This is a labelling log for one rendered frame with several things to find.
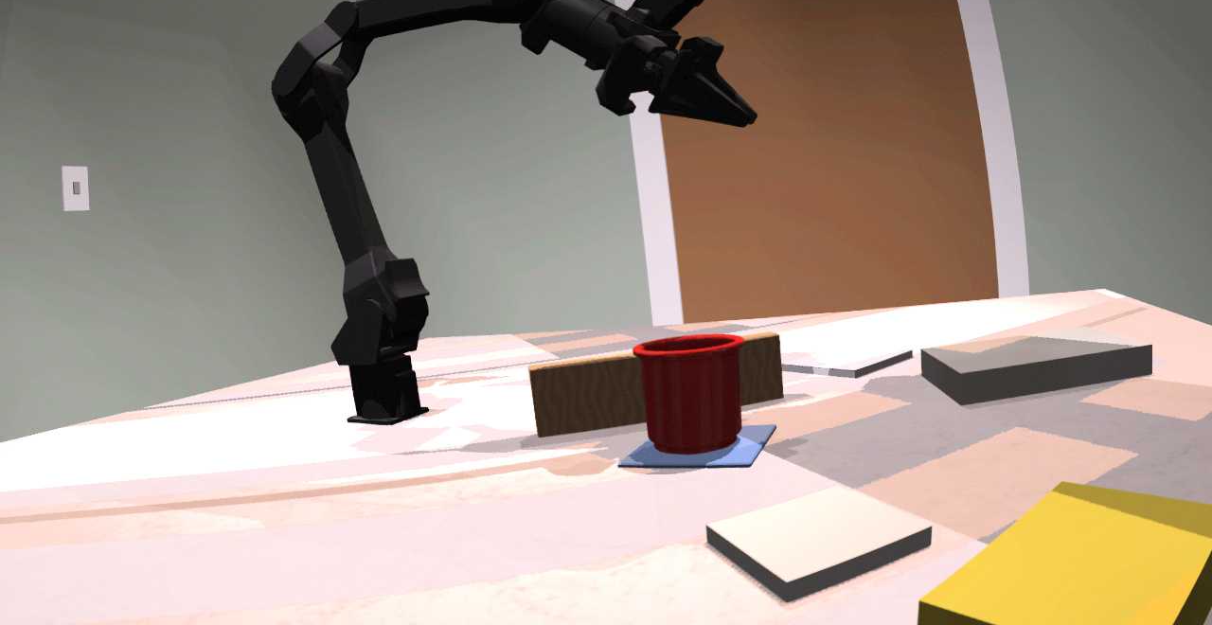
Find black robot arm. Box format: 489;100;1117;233
271;0;704;426

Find brown wooden block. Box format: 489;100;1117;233
528;331;784;438

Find dark red cup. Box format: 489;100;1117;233
633;334;744;455

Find white flat block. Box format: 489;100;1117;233
705;484;933;603

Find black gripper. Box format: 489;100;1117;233
581;5;758;128

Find yellow flat block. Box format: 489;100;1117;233
917;481;1212;625

